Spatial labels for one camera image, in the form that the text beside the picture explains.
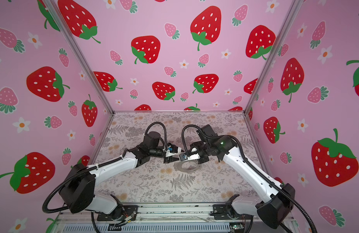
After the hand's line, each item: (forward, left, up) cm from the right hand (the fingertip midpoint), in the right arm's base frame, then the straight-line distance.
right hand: (190, 150), depth 74 cm
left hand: (-1, +4, -3) cm, 5 cm away
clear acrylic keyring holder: (+1, +1, -21) cm, 21 cm away
